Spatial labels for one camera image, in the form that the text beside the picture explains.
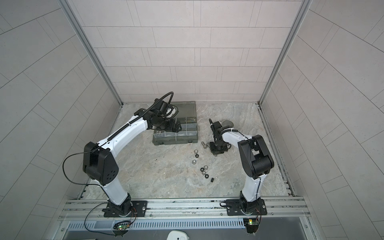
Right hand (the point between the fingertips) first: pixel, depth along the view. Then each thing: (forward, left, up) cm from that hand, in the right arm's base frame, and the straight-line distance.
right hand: (213, 152), depth 93 cm
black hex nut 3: (-17, +3, +2) cm, 17 cm away
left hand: (+9, +19, +19) cm, 28 cm away
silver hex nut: (-6, +13, +2) cm, 14 cm away
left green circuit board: (-35, +45, +6) cm, 57 cm away
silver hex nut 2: (-10, +6, +2) cm, 12 cm away
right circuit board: (-38, -13, 0) cm, 40 cm away
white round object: (-39, +21, +4) cm, 44 cm away
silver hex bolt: (+3, +5, +3) cm, 7 cm away
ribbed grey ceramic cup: (+18, -11, +6) cm, 22 cm away
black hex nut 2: (-15, +6, +2) cm, 16 cm away
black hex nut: (-11, +8, +2) cm, 14 cm away
